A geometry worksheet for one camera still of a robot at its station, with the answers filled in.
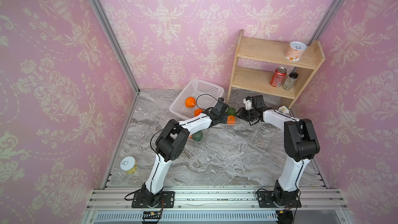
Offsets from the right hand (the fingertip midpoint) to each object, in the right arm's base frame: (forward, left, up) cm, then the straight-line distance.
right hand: (237, 114), depth 99 cm
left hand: (-2, +9, 0) cm, 9 cm away
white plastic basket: (+13, +35, -3) cm, 37 cm away
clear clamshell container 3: (-11, -16, -7) cm, 20 cm away
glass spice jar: (+5, -28, +22) cm, 36 cm away
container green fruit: (-14, +26, 0) cm, 29 cm away
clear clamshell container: (-14, +30, -1) cm, 33 cm away
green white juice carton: (-3, -26, +7) cm, 28 cm away
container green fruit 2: (+2, +4, 0) cm, 4 cm away
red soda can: (+8, -22, +23) cm, 32 cm away
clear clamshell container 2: (-6, +1, -1) cm, 6 cm away
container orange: (-3, +4, -1) cm, 5 cm away
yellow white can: (-29, +62, 0) cm, 68 cm away
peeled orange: (+9, +30, +3) cm, 32 cm away
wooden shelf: (+16, -14, +14) cm, 26 cm away
